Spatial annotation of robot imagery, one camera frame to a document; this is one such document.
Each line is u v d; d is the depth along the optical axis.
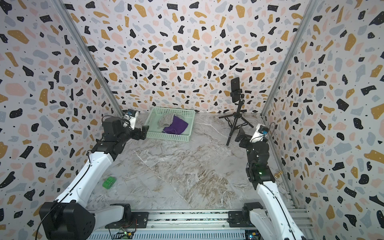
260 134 0.62
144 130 0.73
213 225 0.74
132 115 0.67
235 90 0.89
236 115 1.00
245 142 0.67
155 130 1.10
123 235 0.72
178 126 1.13
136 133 0.71
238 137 0.69
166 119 1.14
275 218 0.43
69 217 0.39
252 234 0.72
